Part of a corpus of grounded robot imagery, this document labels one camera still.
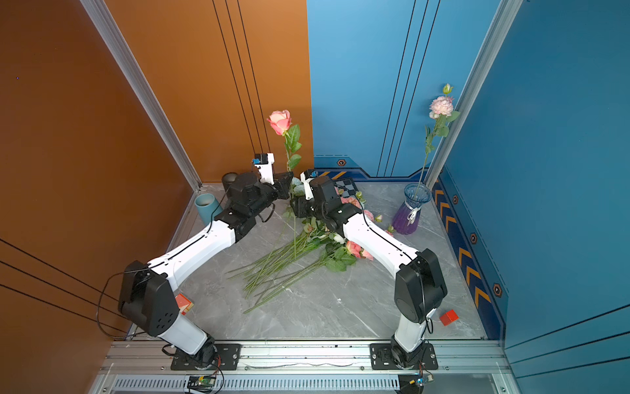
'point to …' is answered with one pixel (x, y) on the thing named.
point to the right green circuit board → (421, 381)
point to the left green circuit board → (202, 383)
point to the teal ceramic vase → (206, 203)
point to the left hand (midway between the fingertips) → (294, 169)
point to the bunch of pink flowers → (316, 248)
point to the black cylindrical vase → (228, 179)
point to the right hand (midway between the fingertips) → (296, 200)
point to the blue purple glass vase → (407, 217)
